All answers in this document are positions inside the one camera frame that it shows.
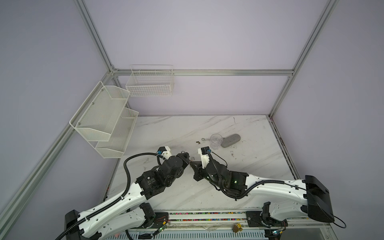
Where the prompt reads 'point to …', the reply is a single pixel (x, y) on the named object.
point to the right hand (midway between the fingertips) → (188, 164)
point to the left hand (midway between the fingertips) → (188, 156)
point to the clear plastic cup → (216, 140)
